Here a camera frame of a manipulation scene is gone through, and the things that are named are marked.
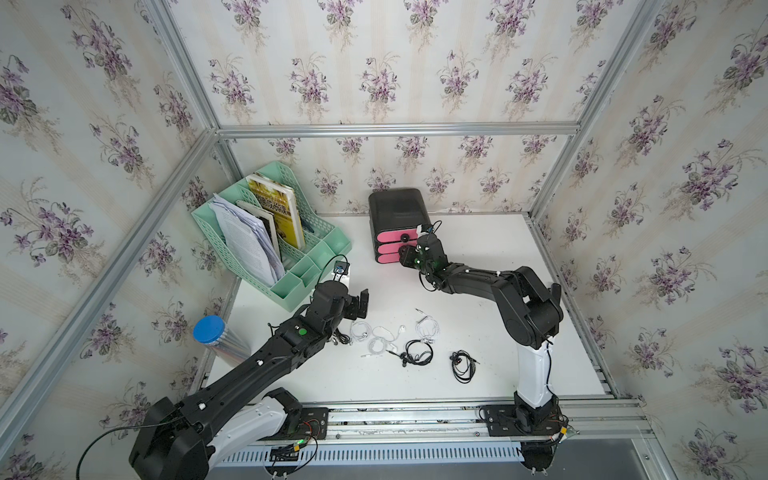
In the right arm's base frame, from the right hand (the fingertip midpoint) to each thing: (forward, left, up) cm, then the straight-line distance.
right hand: (404, 250), depth 98 cm
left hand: (-20, +14, +8) cm, 26 cm away
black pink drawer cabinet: (+7, +3, +9) cm, 12 cm away
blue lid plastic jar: (-34, +47, +11) cm, 59 cm away
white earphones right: (-23, -7, -9) cm, 26 cm away
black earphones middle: (-32, -3, -7) cm, 33 cm away
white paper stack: (-11, +43, +18) cm, 48 cm away
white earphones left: (-25, +14, -8) cm, 30 cm away
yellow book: (+7, +40, +15) cm, 43 cm away
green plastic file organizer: (-7, +39, +16) cm, 43 cm away
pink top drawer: (0, +3, +7) cm, 8 cm away
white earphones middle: (-28, +6, -8) cm, 30 cm away
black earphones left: (-28, +19, -8) cm, 34 cm away
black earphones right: (-34, -16, -8) cm, 39 cm away
